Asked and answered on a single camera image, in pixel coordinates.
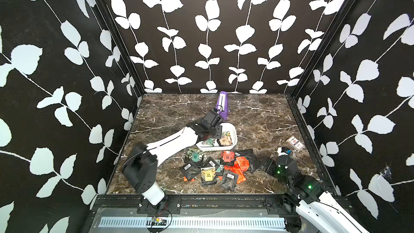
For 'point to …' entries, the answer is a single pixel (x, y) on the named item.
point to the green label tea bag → (210, 141)
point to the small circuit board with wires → (158, 221)
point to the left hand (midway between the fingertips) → (219, 127)
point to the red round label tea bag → (228, 156)
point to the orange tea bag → (240, 165)
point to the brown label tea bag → (226, 139)
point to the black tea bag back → (191, 170)
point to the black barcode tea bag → (229, 180)
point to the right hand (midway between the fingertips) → (262, 159)
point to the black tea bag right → (254, 162)
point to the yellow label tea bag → (208, 176)
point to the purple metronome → (222, 105)
